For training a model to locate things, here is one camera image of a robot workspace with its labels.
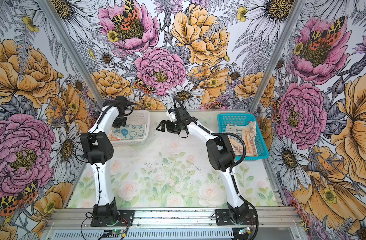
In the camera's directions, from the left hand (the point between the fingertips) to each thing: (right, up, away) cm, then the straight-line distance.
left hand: (113, 128), depth 95 cm
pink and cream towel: (+88, -3, +10) cm, 88 cm away
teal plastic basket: (+72, +6, +14) cm, 74 cm away
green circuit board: (+13, -47, -24) cm, 54 cm away
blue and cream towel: (+7, -2, +9) cm, 12 cm away
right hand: (+31, -2, -1) cm, 31 cm away
